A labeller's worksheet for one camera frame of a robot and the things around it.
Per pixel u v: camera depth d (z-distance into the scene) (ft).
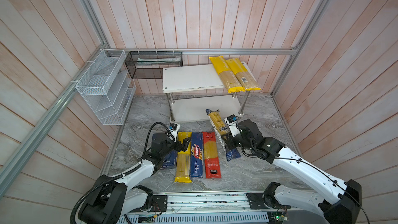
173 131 2.40
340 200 1.29
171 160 2.65
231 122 2.16
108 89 2.34
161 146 2.17
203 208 2.40
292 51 3.07
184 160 2.76
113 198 1.35
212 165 2.74
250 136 1.85
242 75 2.56
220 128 2.45
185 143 2.50
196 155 2.81
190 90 2.50
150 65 3.40
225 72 2.63
